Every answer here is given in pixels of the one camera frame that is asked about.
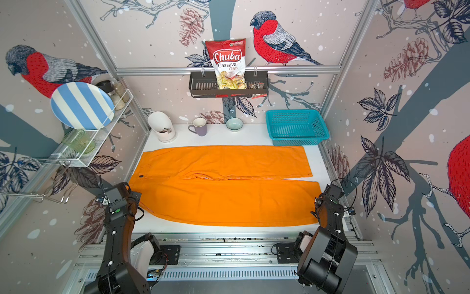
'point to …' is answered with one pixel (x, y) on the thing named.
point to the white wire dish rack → (86, 160)
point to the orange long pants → (174, 184)
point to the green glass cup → (79, 140)
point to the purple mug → (200, 124)
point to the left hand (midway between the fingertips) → (135, 189)
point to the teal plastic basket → (295, 127)
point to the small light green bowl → (234, 124)
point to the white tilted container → (160, 122)
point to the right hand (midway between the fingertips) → (323, 209)
